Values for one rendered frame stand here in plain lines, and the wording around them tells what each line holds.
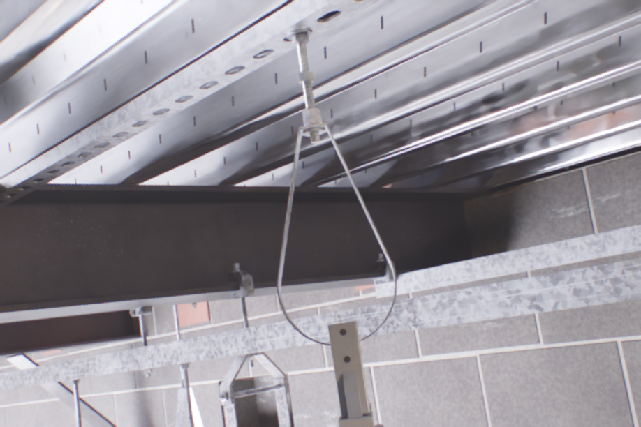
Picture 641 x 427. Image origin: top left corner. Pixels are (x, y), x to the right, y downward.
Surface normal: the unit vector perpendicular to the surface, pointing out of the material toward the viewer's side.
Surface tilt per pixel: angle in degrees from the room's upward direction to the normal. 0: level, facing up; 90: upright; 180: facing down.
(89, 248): 90
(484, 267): 90
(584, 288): 90
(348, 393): 60
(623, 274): 90
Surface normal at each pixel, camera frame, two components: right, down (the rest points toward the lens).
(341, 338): -0.03, -0.13
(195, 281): 0.66, -0.20
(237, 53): -0.73, 0.02
